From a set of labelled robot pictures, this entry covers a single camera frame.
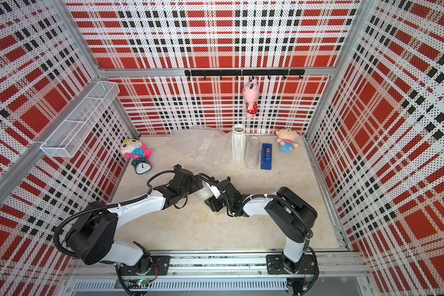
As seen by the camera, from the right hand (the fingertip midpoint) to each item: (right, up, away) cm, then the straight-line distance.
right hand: (213, 198), depth 90 cm
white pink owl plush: (-49, +25, +18) cm, 58 cm away
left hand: (-8, +7, +2) cm, 11 cm away
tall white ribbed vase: (+13, +28, +6) cm, 31 cm away
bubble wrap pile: (-3, +27, +18) cm, 32 cm away
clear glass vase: (+20, +19, +12) cm, 30 cm away
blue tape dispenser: (+29, +20, +14) cm, 39 cm away
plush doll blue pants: (+44, +33, +24) cm, 60 cm away
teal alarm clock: (-41, +15, +11) cm, 45 cm away
